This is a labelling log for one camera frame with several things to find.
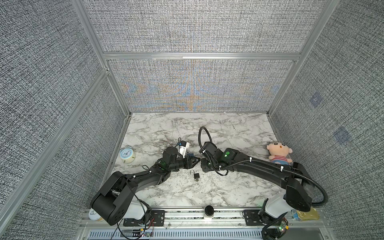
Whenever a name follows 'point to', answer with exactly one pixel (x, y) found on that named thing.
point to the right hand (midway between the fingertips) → (202, 165)
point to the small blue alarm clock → (127, 155)
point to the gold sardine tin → (312, 214)
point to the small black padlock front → (196, 175)
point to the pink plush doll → (279, 152)
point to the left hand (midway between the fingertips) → (198, 161)
